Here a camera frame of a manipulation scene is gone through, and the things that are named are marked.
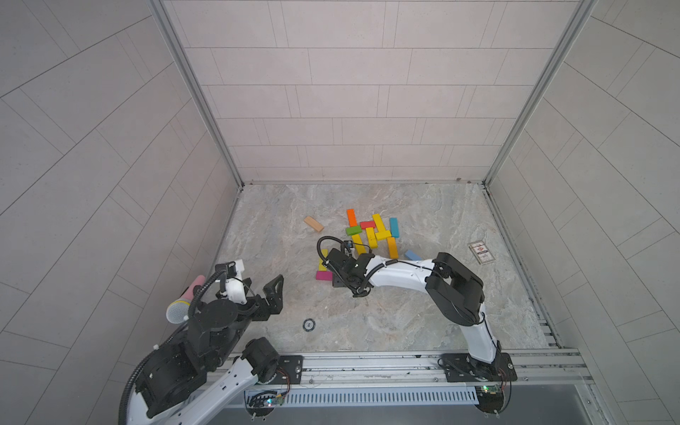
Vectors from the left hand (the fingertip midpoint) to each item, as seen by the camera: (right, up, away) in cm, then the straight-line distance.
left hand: (275, 278), depth 63 cm
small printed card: (+65, +1, +31) cm, 72 cm away
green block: (+19, +8, +38) cm, 43 cm away
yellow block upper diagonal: (+29, +10, +39) cm, 50 cm away
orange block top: (+19, +12, +42) cm, 47 cm away
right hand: (+14, -8, +28) cm, 32 cm away
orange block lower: (+33, +2, +33) cm, 47 cm away
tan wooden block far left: (+4, +10, +39) cm, 41 cm away
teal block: (+35, +9, +39) cm, 53 cm away
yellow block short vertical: (+26, +5, +34) cm, 43 cm away
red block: (+24, +10, +40) cm, 48 cm away
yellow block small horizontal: (+30, +6, +36) cm, 47 cm away
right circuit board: (+55, -33, +6) cm, 64 cm away
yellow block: (+10, +1, +8) cm, 13 cm away
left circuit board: (-4, -32, +2) cm, 32 cm away
